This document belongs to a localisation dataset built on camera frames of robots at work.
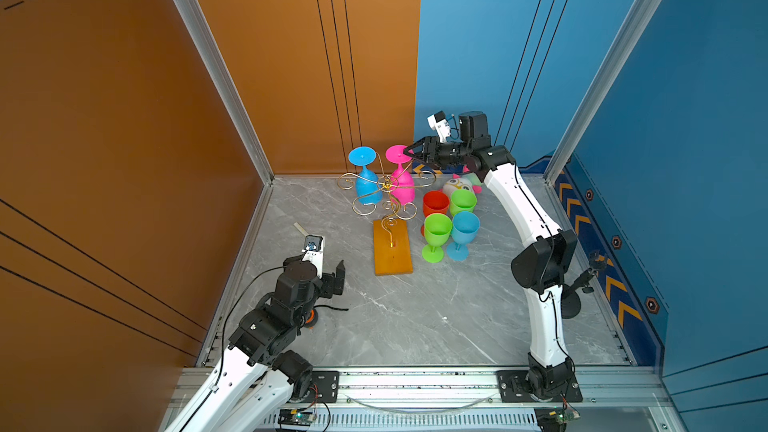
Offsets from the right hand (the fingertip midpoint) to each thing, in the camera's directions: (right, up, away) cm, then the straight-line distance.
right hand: (407, 154), depth 81 cm
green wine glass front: (+9, -21, +8) cm, 25 cm away
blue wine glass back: (-11, -8, +3) cm, 14 cm away
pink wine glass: (-1, -9, 0) cm, 9 cm away
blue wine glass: (+19, -21, +11) cm, 30 cm away
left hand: (-21, -27, -7) cm, 35 cm away
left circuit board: (-27, -64, -10) cm, 71 cm away
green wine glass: (+19, -12, +15) cm, 27 cm away
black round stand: (+47, -41, +4) cm, 63 cm away
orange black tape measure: (-26, -45, +2) cm, 52 cm away
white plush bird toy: (+19, -6, +28) cm, 34 cm away
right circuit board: (+34, -64, -11) cm, 74 cm away
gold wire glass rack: (-5, -11, -4) cm, 13 cm away
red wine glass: (+9, -13, +12) cm, 20 cm away
